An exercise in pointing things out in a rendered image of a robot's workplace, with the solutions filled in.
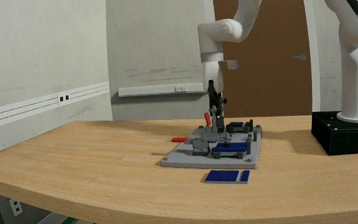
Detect blue part with slot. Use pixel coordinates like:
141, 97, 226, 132
205, 170, 250, 184

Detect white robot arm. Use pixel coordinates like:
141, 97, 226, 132
198, 0, 358, 123

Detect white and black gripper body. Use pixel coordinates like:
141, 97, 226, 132
201, 61, 224, 94

